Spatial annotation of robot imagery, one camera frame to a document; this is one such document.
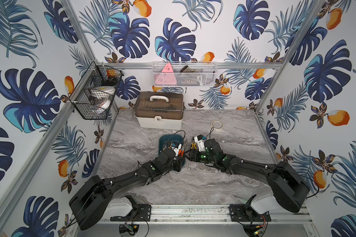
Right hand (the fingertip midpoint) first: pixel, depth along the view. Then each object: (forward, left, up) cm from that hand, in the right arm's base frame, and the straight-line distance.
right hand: (185, 153), depth 83 cm
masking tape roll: (+31, -24, -11) cm, 41 cm away
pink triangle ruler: (+39, +11, +24) cm, 48 cm away
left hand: (-2, +1, 0) cm, 3 cm away
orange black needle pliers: (+1, +2, 0) cm, 3 cm away
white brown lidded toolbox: (+25, +16, +10) cm, 32 cm away
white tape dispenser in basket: (+29, +52, +17) cm, 62 cm away
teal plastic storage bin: (+15, +14, -6) cm, 21 cm away
